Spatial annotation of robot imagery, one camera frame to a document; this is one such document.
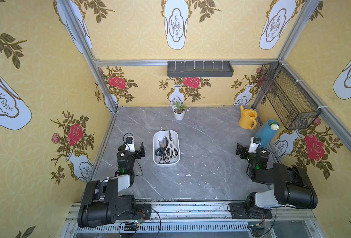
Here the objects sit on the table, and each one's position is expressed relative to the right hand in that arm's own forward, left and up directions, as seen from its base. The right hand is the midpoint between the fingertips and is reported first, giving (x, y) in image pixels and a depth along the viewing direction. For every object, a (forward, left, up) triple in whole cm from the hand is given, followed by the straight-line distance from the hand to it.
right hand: (241, 144), depth 93 cm
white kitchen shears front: (-5, +44, +2) cm, 45 cm away
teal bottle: (+3, -13, +8) cm, 16 cm away
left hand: (-4, +67, +5) cm, 67 cm away
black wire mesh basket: (+8, -19, +26) cm, 33 cm away
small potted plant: (+26, +40, +2) cm, 48 cm away
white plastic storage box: (+5, +54, -1) cm, 54 cm away
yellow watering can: (+18, -7, +5) cm, 20 cm away
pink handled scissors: (-12, +48, -1) cm, 49 cm away
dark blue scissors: (-7, +51, -1) cm, 51 cm away
